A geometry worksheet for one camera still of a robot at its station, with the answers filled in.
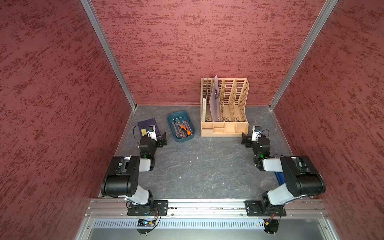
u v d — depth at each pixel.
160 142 0.84
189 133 1.03
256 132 0.80
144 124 1.08
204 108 0.90
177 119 1.11
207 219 0.71
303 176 0.47
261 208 0.72
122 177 0.45
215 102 1.00
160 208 0.74
